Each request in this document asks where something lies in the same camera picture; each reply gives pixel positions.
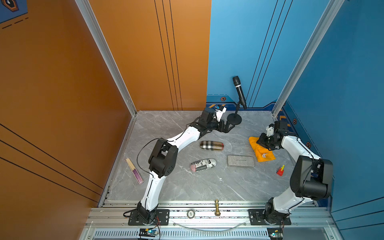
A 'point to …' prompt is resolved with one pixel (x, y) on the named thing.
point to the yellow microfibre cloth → (262, 153)
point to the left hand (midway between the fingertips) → (231, 122)
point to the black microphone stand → (235, 118)
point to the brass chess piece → (217, 213)
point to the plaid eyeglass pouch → (211, 145)
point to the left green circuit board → (149, 232)
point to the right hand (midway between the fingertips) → (258, 141)
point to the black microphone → (237, 83)
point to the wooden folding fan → (135, 171)
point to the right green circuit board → (275, 233)
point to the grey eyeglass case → (240, 160)
